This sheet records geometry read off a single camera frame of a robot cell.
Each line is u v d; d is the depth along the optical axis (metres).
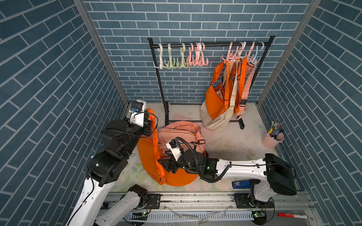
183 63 0.76
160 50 0.69
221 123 0.94
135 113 0.43
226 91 0.86
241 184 0.77
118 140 0.38
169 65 0.76
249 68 0.87
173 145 0.59
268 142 0.89
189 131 0.96
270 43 0.71
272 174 0.42
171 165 0.60
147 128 0.49
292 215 0.69
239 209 0.72
